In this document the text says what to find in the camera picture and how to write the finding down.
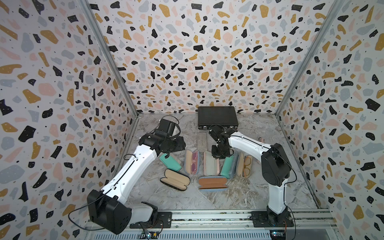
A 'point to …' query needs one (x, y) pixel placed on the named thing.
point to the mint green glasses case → (170, 163)
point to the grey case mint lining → (229, 165)
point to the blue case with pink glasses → (191, 162)
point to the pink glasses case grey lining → (211, 166)
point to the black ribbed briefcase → (225, 116)
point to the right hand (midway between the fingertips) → (215, 157)
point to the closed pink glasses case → (262, 140)
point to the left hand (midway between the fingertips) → (183, 145)
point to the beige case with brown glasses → (244, 165)
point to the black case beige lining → (175, 180)
